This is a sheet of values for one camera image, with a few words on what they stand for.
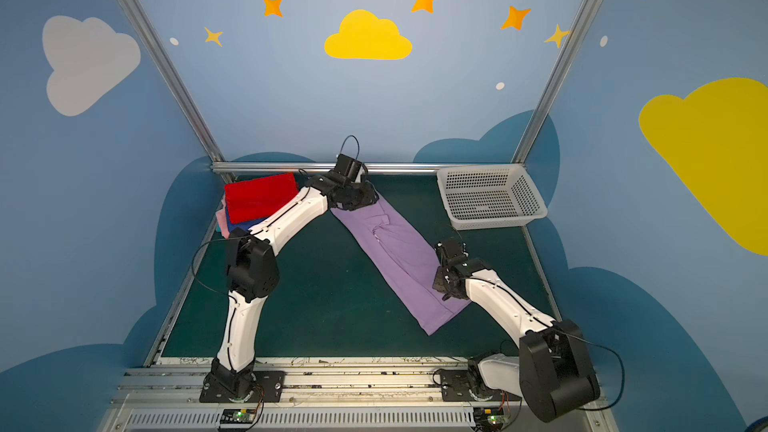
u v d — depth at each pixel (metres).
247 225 1.01
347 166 0.75
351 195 0.81
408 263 0.98
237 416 0.71
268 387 0.74
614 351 0.40
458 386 0.75
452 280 0.63
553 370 0.42
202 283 0.93
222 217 1.04
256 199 1.07
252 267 0.56
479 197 1.08
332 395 0.74
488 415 0.72
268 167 1.31
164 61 0.86
